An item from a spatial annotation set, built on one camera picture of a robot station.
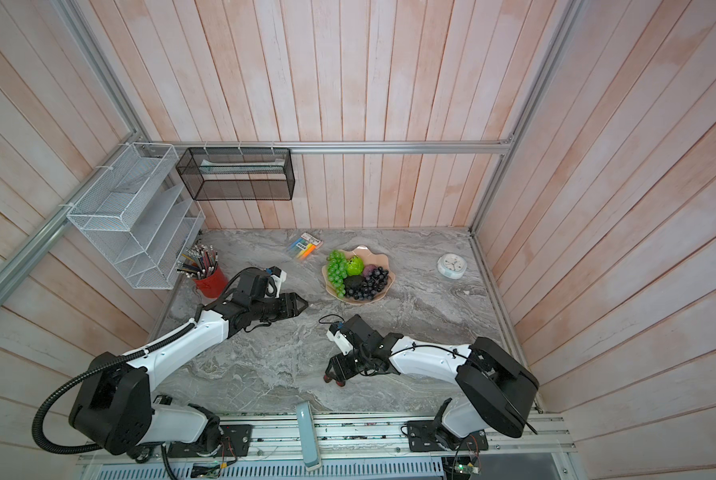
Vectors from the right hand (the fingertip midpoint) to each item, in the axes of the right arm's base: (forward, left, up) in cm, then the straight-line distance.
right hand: (333, 369), depth 83 cm
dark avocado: (+29, -5, +3) cm, 29 cm away
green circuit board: (-22, -33, -3) cm, 40 cm away
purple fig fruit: (+33, -10, +3) cm, 35 cm away
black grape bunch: (+26, -12, +5) cm, 29 cm away
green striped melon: (+34, -5, +4) cm, 35 cm away
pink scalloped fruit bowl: (+41, -10, +1) cm, 42 cm away
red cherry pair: (-3, -2, -2) cm, 4 cm away
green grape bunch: (+31, +1, +5) cm, 31 cm away
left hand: (+13, +10, +9) cm, 19 cm away
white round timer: (+39, -41, -1) cm, 56 cm away
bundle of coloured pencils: (+27, +42, +14) cm, 52 cm away
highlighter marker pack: (+47, +14, -1) cm, 50 cm away
